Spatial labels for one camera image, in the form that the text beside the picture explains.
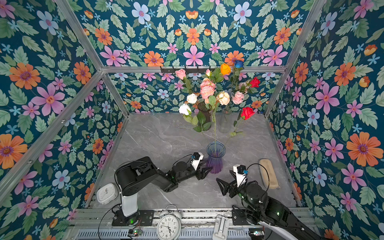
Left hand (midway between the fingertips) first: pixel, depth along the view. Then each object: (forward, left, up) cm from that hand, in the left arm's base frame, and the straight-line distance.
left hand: (211, 162), depth 81 cm
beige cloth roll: (-11, -34, -7) cm, 36 cm away
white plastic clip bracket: (-30, -2, -8) cm, 31 cm away
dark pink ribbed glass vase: (+21, +4, +23) cm, 31 cm away
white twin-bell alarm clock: (-27, +23, -7) cm, 36 cm away
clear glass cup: (+31, -13, -1) cm, 34 cm away
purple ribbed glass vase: (+4, -2, +5) cm, 7 cm away
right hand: (-10, -4, +6) cm, 13 cm away
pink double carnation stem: (+29, -17, +21) cm, 40 cm away
